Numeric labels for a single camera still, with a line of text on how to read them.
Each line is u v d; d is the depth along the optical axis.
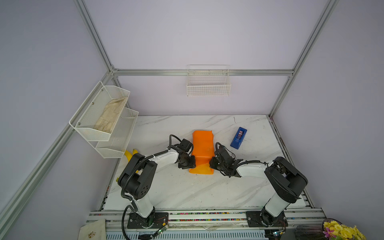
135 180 0.47
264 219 0.66
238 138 1.00
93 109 0.75
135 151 0.96
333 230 0.51
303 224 0.73
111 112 0.81
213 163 0.83
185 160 0.80
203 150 0.91
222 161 0.72
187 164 0.81
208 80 0.93
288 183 0.46
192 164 0.82
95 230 0.70
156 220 0.73
